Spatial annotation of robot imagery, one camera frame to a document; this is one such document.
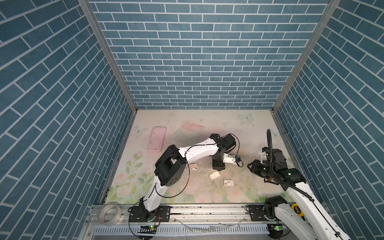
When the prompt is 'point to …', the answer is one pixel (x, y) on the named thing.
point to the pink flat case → (156, 140)
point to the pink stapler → (193, 166)
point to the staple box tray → (214, 175)
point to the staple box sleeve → (229, 182)
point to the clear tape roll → (104, 208)
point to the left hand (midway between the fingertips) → (219, 164)
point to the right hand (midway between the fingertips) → (247, 164)
